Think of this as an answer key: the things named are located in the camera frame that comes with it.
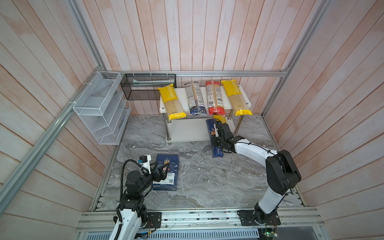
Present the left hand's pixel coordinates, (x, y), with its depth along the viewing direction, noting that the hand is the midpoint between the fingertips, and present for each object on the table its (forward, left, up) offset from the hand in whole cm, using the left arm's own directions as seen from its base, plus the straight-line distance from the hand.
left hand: (164, 166), depth 80 cm
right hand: (+21, -29, -2) cm, 36 cm away
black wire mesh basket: (+54, +18, +13) cm, 59 cm away
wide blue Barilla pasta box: (-7, -4, -5) cm, 10 cm away
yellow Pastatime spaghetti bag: (+40, -37, -3) cm, 54 cm away
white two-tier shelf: (+31, -15, -7) cm, 35 cm away
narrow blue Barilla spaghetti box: (+10, -30, 0) cm, 31 cm away
